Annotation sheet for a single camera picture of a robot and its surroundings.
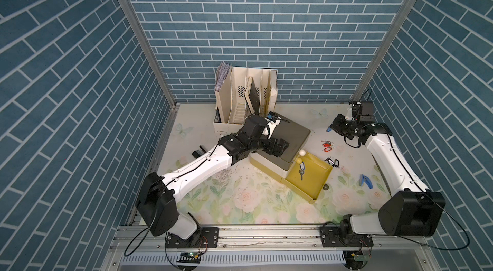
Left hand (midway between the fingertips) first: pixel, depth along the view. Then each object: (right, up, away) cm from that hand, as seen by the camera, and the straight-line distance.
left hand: (285, 142), depth 75 cm
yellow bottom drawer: (+13, -19, +16) cm, 28 cm away
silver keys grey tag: (+11, -16, +16) cm, 25 cm away
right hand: (+23, +7, +8) cm, 25 cm away
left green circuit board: (-37, -44, -3) cm, 57 cm away
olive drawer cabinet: (+6, +1, +6) cm, 8 cm away
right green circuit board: (+28, -43, -5) cm, 51 cm away
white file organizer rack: (-16, +24, +24) cm, 37 cm away
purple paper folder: (-28, +32, +18) cm, 46 cm away
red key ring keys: (+28, -5, +27) cm, 39 cm away
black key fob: (+29, -13, +20) cm, 38 cm away
